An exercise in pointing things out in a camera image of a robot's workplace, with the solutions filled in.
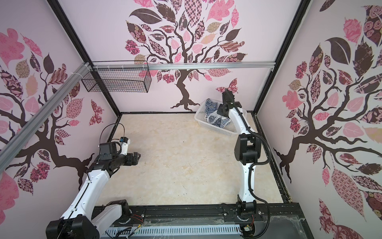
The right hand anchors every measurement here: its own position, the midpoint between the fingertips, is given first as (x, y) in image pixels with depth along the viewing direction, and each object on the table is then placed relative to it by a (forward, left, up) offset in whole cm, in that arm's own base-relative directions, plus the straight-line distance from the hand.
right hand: (224, 109), depth 99 cm
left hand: (-32, +56, -6) cm, 65 cm away
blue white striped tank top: (+6, +6, -15) cm, 17 cm away
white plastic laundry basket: (-11, -3, -10) cm, 15 cm away
